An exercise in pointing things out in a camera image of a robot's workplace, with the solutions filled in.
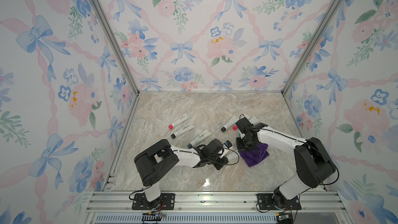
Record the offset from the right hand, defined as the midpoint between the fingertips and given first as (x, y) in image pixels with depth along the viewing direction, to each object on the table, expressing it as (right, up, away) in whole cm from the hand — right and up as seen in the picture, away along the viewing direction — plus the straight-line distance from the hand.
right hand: (241, 147), depth 90 cm
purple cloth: (+5, -3, -6) cm, 8 cm away
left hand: (-8, -6, -3) cm, 11 cm away
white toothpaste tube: (+12, +15, +15) cm, 24 cm away
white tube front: (-6, -2, -4) cm, 8 cm away
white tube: (-20, +6, +7) cm, 23 cm away
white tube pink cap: (-36, +15, +13) cm, 41 cm away
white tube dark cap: (-35, +8, +8) cm, 37 cm away
